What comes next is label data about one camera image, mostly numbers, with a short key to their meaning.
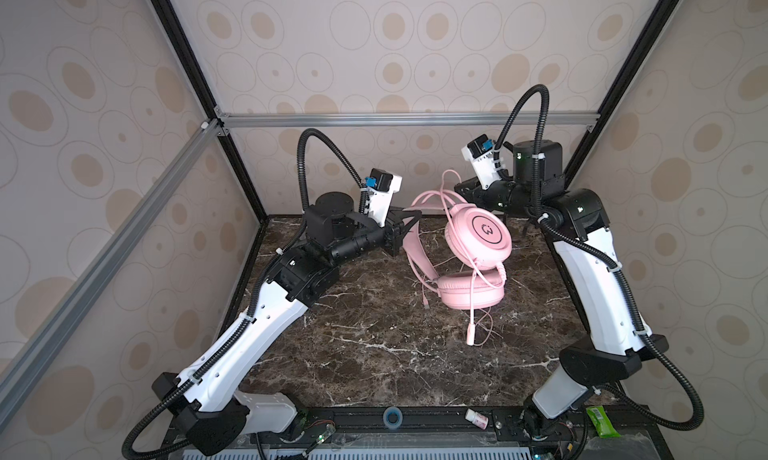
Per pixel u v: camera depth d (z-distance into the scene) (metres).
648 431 0.73
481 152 0.52
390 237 0.53
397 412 0.75
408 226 0.57
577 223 0.41
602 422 0.73
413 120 1.39
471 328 0.38
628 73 0.81
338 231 0.43
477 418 0.73
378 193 0.48
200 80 0.81
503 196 0.56
